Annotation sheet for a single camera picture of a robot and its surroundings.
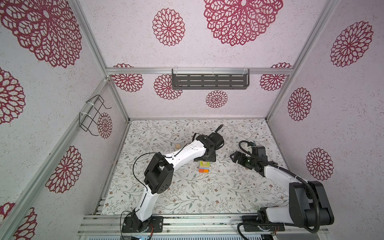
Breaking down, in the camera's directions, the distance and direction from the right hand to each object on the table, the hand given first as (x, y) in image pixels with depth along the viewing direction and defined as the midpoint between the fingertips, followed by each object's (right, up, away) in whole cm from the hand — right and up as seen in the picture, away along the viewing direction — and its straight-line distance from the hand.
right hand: (236, 156), depth 91 cm
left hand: (-20, -2, -3) cm, 20 cm away
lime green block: (-21, -5, -1) cm, 22 cm away
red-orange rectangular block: (-22, -9, 0) cm, 23 cm away
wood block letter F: (-20, -4, -2) cm, 20 cm away
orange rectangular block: (-19, -9, 0) cm, 21 cm away
